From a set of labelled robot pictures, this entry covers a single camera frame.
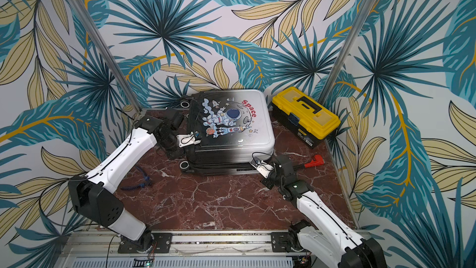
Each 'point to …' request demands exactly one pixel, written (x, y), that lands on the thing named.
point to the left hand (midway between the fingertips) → (176, 152)
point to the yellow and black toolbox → (307, 118)
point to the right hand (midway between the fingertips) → (262, 167)
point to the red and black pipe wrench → (317, 160)
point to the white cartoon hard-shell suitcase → (233, 126)
